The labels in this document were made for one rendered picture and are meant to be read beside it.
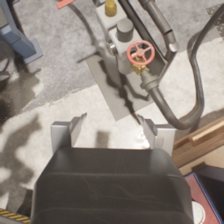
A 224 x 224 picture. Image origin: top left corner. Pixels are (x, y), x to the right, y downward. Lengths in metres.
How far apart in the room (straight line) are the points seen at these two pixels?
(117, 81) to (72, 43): 0.38
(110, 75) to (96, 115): 0.24
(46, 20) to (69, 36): 0.21
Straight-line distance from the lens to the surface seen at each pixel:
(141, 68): 0.50
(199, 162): 0.47
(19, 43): 1.08
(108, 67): 0.99
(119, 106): 0.91
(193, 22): 1.19
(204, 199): 0.49
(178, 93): 0.98
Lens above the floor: 0.90
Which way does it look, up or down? 80 degrees down
